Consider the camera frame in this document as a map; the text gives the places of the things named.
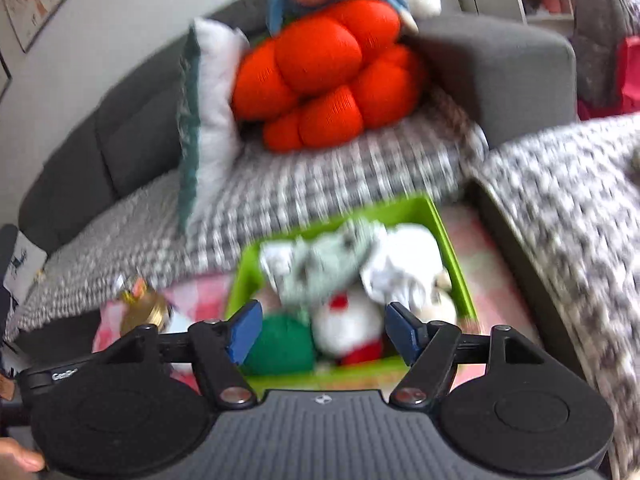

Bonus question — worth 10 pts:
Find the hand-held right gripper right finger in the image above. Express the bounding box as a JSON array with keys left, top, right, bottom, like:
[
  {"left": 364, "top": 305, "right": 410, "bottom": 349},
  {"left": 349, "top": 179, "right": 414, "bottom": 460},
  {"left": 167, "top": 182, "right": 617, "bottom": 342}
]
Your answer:
[{"left": 385, "top": 301, "right": 547, "bottom": 408}]

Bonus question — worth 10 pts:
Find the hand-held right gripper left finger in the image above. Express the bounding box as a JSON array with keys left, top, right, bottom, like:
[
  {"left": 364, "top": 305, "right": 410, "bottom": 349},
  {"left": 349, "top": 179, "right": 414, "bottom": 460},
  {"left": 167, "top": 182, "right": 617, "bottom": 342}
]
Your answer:
[{"left": 97, "top": 300, "right": 263, "bottom": 408}]

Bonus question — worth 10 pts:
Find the red white santa plush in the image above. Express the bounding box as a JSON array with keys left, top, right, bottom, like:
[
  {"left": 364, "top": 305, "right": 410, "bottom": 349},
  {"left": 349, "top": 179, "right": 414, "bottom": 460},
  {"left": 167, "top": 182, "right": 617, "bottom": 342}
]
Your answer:
[{"left": 312, "top": 292, "right": 388, "bottom": 367}]

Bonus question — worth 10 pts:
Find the green plastic box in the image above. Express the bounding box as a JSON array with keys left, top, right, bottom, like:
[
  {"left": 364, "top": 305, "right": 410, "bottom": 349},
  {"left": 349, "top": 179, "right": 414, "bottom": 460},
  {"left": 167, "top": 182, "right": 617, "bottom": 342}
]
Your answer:
[{"left": 225, "top": 195, "right": 478, "bottom": 397}]

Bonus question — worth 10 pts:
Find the pale green plush toy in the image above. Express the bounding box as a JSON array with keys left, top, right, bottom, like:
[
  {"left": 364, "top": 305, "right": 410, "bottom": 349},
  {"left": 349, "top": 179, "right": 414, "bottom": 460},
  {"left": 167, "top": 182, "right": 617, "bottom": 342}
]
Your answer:
[{"left": 280, "top": 220, "right": 388, "bottom": 308}]

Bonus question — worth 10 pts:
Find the person's left hand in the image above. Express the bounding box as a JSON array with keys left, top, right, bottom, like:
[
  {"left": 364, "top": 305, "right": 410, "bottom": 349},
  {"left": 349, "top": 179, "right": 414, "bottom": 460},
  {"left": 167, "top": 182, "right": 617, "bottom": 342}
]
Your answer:
[{"left": 0, "top": 437, "right": 47, "bottom": 474}]

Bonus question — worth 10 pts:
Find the red white checked tablecloth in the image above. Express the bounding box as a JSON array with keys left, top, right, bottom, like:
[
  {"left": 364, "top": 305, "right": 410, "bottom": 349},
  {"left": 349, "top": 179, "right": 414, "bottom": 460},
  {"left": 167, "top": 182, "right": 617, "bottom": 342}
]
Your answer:
[{"left": 92, "top": 200, "right": 546, "bottom": 401}]

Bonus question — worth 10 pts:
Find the yellow red tin can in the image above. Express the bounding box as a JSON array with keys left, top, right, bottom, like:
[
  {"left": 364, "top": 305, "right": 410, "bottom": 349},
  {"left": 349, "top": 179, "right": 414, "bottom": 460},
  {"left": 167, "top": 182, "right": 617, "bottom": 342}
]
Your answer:
[{"left": 117, "top": 277, "right": 150, "bottom": 303}]

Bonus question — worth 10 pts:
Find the small white printed pillow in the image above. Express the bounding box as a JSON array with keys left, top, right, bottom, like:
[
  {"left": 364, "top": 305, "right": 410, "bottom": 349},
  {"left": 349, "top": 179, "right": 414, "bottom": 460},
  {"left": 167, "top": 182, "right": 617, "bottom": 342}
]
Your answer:
[{"left": 5, "top": 230, "right": 48, "bottom": 306}]

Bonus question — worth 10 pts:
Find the grey checked blanket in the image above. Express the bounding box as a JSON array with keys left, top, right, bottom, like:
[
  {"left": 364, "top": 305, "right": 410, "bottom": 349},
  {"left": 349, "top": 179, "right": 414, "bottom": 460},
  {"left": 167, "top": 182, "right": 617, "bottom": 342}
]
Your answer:
[{"left": 5, "top": 95, "right": 491, "bottom": 332}]

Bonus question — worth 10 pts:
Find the grey pebble pattern quilt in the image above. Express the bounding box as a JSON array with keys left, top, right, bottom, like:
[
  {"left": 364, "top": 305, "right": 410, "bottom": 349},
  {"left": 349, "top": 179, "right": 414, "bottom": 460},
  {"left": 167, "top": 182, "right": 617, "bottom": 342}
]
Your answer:
[{"left": 465, "top": 112, "right": 640, "bottom": 467}]

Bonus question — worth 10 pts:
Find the green white coral print pillow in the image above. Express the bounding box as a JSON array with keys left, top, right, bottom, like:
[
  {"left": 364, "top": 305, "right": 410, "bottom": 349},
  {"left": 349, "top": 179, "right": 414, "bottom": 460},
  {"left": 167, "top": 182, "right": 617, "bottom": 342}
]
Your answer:
[{"left": 175, "top": 17, "right": 251, "bottom": 237}]

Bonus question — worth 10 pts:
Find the orange pumpkin cushion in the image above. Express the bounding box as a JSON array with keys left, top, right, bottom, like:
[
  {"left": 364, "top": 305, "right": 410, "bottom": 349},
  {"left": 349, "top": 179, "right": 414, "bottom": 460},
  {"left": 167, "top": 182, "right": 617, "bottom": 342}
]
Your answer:
[
  {"left": 262, "top": 45, "right": 427, "bottom": 153},
  {"left": 232, "top": 0, "right": 407, "bottom": 113}
]

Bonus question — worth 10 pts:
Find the grey sofa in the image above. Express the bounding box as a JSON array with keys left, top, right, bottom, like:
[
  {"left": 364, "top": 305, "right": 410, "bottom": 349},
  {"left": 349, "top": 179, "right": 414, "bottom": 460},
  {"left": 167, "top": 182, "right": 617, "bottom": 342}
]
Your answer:
[{"left": 17, "top": 0, "right": 578, "bottom": 261}]

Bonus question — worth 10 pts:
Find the red bag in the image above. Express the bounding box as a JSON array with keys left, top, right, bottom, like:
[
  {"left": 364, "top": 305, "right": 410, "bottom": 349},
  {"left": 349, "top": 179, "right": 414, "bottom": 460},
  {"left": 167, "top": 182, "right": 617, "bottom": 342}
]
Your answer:
[{"left": 577, "top": 35, "right": 640, "bottom": 122}]

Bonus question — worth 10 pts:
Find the grey speckled cloth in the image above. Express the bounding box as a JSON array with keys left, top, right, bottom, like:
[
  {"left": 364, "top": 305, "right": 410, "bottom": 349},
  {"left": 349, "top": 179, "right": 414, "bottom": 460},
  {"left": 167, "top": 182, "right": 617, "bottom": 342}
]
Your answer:
[{"left": 570, "top": 0, "right": 640, "bottom": 111}]

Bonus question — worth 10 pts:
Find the framed wall poster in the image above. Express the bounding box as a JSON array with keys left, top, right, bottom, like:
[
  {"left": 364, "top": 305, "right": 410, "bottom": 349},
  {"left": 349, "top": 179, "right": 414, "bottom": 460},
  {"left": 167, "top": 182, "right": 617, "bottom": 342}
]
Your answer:
[{"left": 0, "top": 0, "right": 81, "bottom": 54}]

